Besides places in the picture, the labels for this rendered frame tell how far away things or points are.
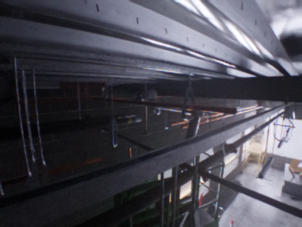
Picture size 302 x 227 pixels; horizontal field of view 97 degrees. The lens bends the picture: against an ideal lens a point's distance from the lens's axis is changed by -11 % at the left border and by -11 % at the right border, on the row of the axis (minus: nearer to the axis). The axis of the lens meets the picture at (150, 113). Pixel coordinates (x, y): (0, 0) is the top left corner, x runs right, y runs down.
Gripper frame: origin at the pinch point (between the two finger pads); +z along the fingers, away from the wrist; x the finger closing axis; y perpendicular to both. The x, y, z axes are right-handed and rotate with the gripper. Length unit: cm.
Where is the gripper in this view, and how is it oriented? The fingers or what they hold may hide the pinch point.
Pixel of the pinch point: (129, 101)
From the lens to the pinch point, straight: 147.9
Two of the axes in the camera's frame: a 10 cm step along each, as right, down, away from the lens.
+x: 2.0, 9.3, 3.0
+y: 6.4, 1.1, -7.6
